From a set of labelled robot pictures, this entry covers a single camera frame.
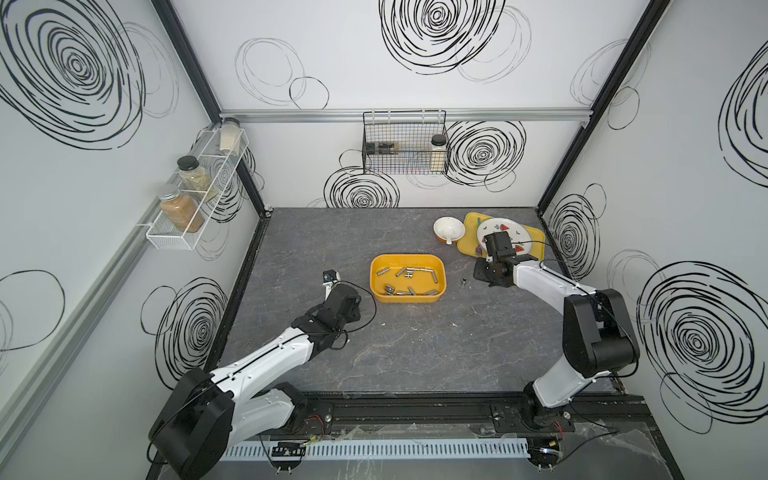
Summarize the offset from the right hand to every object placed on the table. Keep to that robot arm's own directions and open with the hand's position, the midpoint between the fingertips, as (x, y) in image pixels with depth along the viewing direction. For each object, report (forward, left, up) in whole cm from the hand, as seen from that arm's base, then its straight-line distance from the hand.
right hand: (483, 269), depth 94 cm
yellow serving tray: (+14, +2, -5) cm, 15 cm away
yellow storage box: (-1, +24, -5) cm, 25 cm away
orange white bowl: (+21, +8, -5) cm, 23 cm away
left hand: (-13, +41, +2) cm, 43 cm away
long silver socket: (+2, +32, -6) cm, 33 cm away
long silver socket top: (+3, +20, -6) cm, 21 cm away
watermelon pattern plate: (+19, -18, -7) cm, 27 cm away
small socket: (-2, +6, -5) cm, 7 cm away
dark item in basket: (+28, +36, +26) cm, 53 cm away
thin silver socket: (0, +15, -5) cm, 16 cm away
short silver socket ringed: (+1, +24, -4) cm, 24 cm away
